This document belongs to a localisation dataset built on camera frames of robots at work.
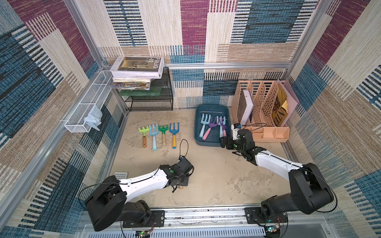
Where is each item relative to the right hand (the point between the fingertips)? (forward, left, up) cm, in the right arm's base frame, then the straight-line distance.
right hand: (225, 137), depth 91 cm
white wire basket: (+11, +72, +24) cm, 77 cm away
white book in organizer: (+17, -17, +9) cm, 25 cm away
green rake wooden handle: (+14, +41, -10) cm, 44 cm away
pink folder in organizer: (+12, -37, +18) cm, 43 cm away
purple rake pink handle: (+17, -2, -8) cm, 19 cm away
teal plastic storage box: (+35, +1, -12) cm, 37 cm away
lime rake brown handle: (+14, +55, -10) cm, 57 cm away
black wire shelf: (+37, +50, -5) cm, 63 cm away
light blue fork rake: (+11, +47, -10) cm, 50 cm away
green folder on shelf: (+28, +44, +14) cm, 54 cm away
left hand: (-21, +24, -9) cm, 34 cm away
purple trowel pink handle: (+17, +6, -9) cm, 20 cm away
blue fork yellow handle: (+12, +33, -9) cm, 36 cm away
